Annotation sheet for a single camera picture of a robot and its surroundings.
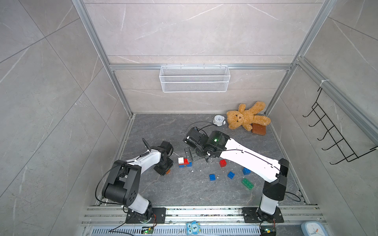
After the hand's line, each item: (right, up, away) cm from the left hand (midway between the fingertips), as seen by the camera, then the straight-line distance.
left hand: (171, 166), depth 91 cm
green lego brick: (+45, -8, -7) cm, 47 cm away
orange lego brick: (-1, -2, -3) cm, 4 cm away
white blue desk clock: (+71, -23, -23) cm, 78 cm away
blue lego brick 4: (+36, -4, -5) cm, 37 cm away
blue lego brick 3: (+25, -5, -5) cm, 26 cm away
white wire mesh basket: (+25, +59, +10) cm, 65 cm away
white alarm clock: (+34, +30, +20) cm, 49 cm away
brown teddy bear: (+55, +31, +17) cm, 65 cm away
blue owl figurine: (+14, -23, -22) cm, 35 cm away
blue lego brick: (+12, 0, +2) cm, 12 cm away
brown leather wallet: (+63, +23, +17) cm, 69 cm away
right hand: (+16, +12, -18) cm, 27 cm away
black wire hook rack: (+79, +34, -12) cm, 87 cm away
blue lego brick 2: (+7, 0, 0) cm, 7 cm away
